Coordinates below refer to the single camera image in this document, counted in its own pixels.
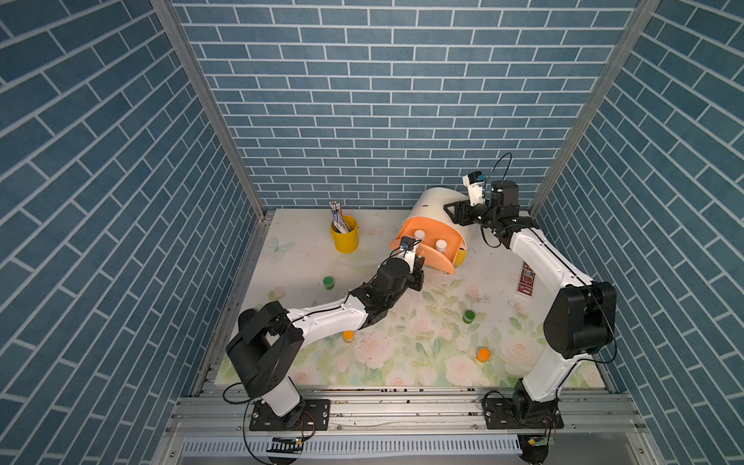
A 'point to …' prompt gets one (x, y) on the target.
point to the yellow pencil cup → (345, 233)
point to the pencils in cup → (339, 223)
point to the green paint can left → (328, 283)
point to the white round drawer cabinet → (429, 202)
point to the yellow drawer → (460, 258)
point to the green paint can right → (469, 317)
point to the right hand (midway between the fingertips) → (456, 205)
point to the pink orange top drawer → (435, 230)
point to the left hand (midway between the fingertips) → (429, 261)
